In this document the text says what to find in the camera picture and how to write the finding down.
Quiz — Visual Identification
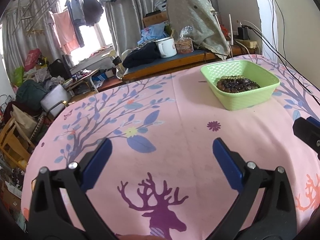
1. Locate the green plastic tray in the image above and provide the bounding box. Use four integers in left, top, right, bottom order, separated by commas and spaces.
200, 60, 280, 111

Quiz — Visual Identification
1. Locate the pink hanging garment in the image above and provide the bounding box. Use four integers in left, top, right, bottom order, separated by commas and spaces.
50, 11, 80, 55

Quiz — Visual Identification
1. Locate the small folding table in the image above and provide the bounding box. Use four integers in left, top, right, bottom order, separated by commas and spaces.
65, 68, 100, 93

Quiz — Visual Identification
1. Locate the dark hanging garment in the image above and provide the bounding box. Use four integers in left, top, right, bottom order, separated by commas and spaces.
82, 0, 104, 27

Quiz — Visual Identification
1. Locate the light blue clothes pile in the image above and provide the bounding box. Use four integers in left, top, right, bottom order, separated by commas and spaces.
137, 22, 169, 45

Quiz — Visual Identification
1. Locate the black cable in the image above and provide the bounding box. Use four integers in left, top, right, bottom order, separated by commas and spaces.
243, 0, 320, 106

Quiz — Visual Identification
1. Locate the blue topped wooden desk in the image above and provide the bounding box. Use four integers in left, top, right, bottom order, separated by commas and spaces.
122, 44, 258, 82

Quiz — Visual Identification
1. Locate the grey curtain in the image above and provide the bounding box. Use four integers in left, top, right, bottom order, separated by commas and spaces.
105, 0, 165, 55

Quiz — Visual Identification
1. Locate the cardboard box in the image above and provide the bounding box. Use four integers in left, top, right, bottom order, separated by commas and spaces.
143, 10, 168, 28

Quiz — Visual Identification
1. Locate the bag of biscuits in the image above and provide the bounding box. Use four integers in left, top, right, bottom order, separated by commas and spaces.
175, 25, 194, 54

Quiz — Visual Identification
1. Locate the grey dotted cloth cover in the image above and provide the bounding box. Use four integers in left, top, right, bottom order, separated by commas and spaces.
167, 0, 231, 60

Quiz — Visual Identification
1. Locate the dark green bag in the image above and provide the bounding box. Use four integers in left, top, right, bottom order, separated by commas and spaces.
16, 80, 48, 111

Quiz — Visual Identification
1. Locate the pink printed bed sheet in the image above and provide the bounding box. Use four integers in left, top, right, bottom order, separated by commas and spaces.
21, 55, 319, 239

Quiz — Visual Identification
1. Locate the dark folded garment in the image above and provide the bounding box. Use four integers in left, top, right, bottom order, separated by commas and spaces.
123, 42, 161, 68

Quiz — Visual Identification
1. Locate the white enamel mug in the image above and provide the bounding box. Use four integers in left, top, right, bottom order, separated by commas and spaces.
156, 37, 177, 59

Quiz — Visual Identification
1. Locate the white charging cable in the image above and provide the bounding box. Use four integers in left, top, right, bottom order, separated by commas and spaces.
229, 19, 262, 55

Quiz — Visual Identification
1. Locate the yellow wooden chair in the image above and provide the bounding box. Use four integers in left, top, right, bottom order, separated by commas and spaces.
1, 117, 35, 172

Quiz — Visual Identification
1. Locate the brown wooden bead bracelet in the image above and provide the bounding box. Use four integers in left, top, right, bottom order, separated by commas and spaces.
216, 75, 261, 94

